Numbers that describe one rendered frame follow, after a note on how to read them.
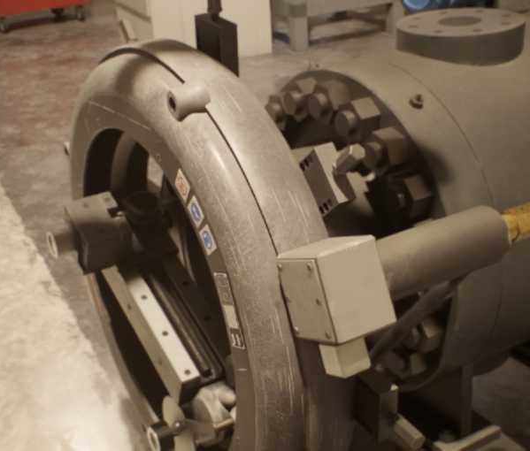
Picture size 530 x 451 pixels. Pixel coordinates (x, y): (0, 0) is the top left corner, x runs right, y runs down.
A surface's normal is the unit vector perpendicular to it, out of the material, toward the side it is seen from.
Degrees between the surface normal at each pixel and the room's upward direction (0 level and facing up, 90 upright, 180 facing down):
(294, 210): 53
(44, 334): 0
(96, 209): 25
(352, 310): 67
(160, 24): 90
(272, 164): 44
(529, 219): 60
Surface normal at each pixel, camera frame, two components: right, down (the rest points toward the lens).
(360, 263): 0.45, -0.04
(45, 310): -0.07, -0.91
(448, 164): 0.36, -0.33
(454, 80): 0.14, -0.70
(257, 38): 0.42, 0.36
